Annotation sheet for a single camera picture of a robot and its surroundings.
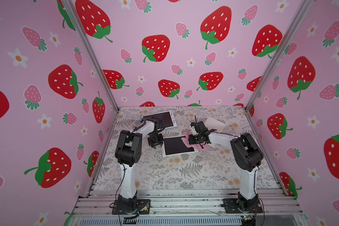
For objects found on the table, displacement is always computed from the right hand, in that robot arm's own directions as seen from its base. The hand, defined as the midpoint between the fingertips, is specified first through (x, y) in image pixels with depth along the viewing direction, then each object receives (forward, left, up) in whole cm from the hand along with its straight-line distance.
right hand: (191, 140), depth 100 cm
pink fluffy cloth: (-9, -5, +7) cm, 12 cm away
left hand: (-6, +21, -1) cm, 22 cm away
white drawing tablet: (-4, +11, -1) cm, 12 cm away
